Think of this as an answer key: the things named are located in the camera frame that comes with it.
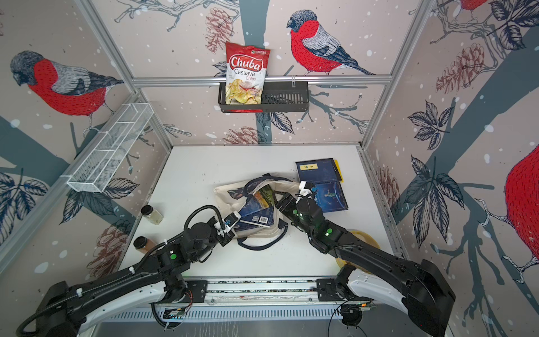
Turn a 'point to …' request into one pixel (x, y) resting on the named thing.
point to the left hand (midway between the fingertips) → (238, 213)
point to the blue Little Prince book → (330, 196)
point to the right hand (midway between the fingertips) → (274, 195)
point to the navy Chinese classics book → (264, 217)
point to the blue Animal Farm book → (260, 200)
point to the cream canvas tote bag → (229, 197)
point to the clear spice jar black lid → (151, 214)
